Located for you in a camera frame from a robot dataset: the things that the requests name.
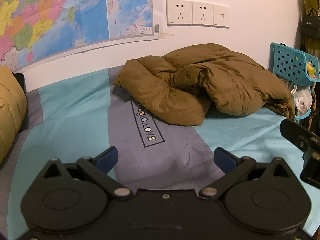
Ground brown down jacket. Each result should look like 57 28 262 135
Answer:
114 43 295 126

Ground white items in rack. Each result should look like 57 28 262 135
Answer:
284 81 313 120

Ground teal and grey bed sheet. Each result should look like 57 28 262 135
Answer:
0 65 320 240

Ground yellow bottle in rack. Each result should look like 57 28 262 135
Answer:
306 62 316 77

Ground teal plastic storage rack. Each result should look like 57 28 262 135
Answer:
269 42 320 122

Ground olive hanging garment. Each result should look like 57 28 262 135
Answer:
300 0 319 59

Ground folded tan down jacket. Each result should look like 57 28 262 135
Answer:
0 66 27 160

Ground black handbag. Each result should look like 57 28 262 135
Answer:
300 8 319 40

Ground black pillow behind jacket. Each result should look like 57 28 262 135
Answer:
13 73 26 93

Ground white network wall plate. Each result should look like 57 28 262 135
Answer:
213 4 231 28

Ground white middle wall socket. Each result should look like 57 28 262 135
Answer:
191 2 213 26

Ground white wall socket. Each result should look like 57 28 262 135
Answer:
191 2 213 26
166 0 192 25

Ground colourful wall map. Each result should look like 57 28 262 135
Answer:
1 0 163 72

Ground white left wall socket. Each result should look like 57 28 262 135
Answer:
166 0 192 25

